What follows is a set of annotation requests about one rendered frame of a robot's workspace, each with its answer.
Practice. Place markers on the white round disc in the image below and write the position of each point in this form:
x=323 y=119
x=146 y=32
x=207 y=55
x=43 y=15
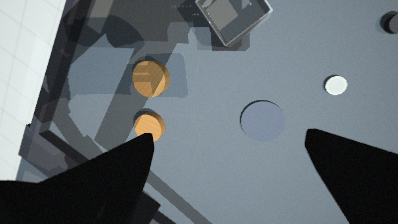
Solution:
x=335 y=85

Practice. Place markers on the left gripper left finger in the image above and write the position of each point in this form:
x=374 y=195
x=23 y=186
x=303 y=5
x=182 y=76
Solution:
x=103 y=190

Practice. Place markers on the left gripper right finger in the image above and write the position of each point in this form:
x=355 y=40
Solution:
x=362 y=179

